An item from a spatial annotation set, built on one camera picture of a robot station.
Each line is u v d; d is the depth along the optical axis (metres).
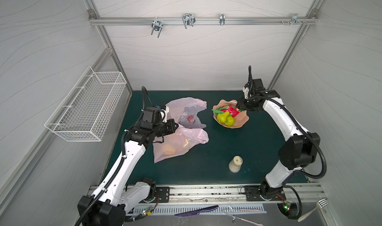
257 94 0.61
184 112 0.79
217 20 0.78
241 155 0.96
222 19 0.78
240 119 1.01
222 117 0.94
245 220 0.66
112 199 0.38
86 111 0.69
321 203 0.71
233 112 0.97
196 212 0.69
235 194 0.75
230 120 0.95
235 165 0.76
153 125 0.56
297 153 0.45
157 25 0.79
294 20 0.77
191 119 1.01
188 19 0.76
